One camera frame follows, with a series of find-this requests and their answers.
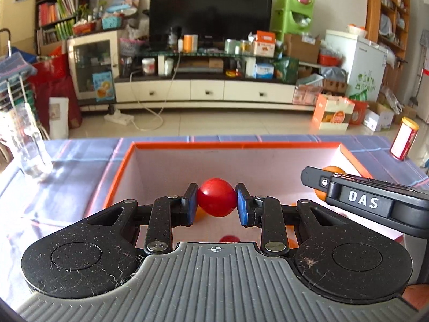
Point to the pink packaged goods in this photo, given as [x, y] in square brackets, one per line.
[306, 95]

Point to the red plastic basin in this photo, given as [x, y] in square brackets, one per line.
[330, 60]

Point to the white bowl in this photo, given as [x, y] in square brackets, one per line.
[355, 29]

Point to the brown cardboard box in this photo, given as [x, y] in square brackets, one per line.
[301, 48]

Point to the blue snack box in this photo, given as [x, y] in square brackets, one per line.
[103, 87]

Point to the orange white medicine box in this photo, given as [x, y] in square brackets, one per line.
[264, 45]

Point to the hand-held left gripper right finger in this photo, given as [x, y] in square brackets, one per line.
[242, 208]

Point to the red tomato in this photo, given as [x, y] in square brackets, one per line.
[229, 239]
[216, 196]

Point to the turquoise basket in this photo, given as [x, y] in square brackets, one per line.
[111, 22]

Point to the plaid tablecloth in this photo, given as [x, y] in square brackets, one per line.
[73, 161]

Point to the white glass-door cabinet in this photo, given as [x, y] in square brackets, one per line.
[92, 57]

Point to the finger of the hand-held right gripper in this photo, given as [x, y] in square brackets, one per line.
[313, 176]

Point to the green plastic storage rack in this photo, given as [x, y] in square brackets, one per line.
[285, 16]

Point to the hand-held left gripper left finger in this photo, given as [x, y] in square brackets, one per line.
[191, 204]

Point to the white orange jar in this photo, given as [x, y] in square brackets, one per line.
[190, 43]

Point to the pink plastic basket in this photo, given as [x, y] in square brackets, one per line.
[132, 46]

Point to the floor-standing air conditioner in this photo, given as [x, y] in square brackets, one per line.
[18, 16]

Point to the green plastic bag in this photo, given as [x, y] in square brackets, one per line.
[286, 70]

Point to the white power strip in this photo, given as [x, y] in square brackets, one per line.
[119, 118]

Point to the white TV cabinet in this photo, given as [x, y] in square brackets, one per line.
[207, 90]

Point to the white cardboard box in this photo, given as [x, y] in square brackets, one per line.
[378, 117]

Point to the orange gift box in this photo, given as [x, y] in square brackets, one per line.
[331, 114]

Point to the white plastic basket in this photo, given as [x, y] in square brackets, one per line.
[310, 80]

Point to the white bin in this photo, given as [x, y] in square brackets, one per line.
[59, 117]

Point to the black television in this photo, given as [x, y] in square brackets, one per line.
[211, 6]

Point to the bookshelf with books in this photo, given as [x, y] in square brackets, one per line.
[55, 6]

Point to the clear plastic bottle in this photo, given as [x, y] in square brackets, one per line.
[33, 147]

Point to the white small freezer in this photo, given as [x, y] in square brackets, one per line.
[365, 63]

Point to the orange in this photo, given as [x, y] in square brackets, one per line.
[200, 215]
[331, 170]

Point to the wooden shelf cabinet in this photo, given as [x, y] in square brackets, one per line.
[373, 0]

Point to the red can yellow lid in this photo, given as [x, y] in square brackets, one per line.
[404, 141]

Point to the red bag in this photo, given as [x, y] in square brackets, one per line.
[55, 84]

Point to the blue white box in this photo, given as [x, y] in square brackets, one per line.
[264, 71]

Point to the orange cardboard box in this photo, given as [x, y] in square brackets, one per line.
[161, 164]

